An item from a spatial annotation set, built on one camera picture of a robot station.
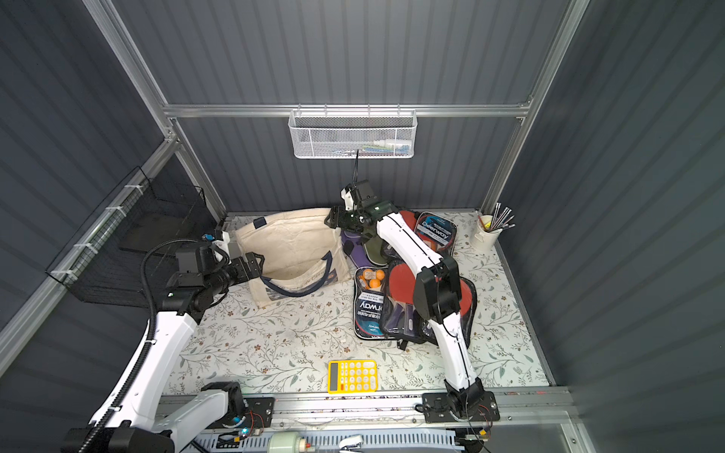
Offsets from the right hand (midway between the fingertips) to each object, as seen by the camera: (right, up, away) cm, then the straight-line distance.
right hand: (335, 220), depth 90 cm
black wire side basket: (-54, -12, -21) cm, 59 cm away
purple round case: (+6, -11, +16) cm, 20 cm away
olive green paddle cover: (+13, -9, +16) cm, 22 cm away
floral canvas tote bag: (-14, -12, +12) cm, 21 cm away
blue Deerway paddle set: (+11, -24, +3) cm, 27 cm away
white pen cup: (+53, -6, +12) cm, 55 cm away
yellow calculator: (+6, -45, -11) cm, 47 cm away
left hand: (-21, -12, -13) cm, 28 cm away
